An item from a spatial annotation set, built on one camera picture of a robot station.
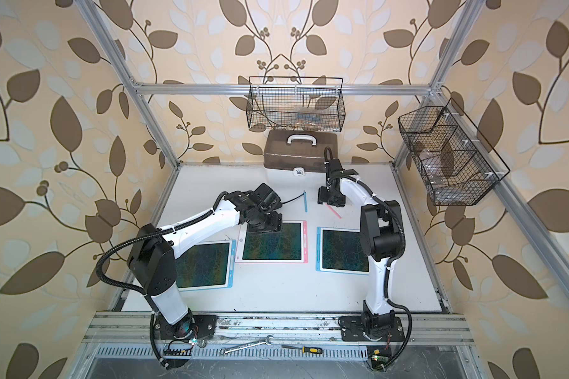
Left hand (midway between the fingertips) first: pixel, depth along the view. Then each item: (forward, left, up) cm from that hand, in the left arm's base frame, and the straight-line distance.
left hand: (275, 227), depth 84 cm
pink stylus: (+15, -25, -13) cm, 32 cm away
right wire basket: (+13, -58, +22) cm, 64 cm away
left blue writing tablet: (-10, +25, -12) cm, 30 cm away
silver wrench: (-36, +14, -12) cm, 41 cm away
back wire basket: (+47, -10, +21) cm, 53 cm away
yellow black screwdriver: (-35, -11, -11) cm, 39 cm away
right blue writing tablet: (-3, -26, -12) cm, 28 cm away
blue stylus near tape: (+19, -12, -12) cm, 25 cm away
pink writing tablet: (-1, -6, -13) cm, 14 cm away
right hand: (+16, -21, -6) cm, 27 cm away
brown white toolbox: (+28, -7, +8) cm, 30 cm away
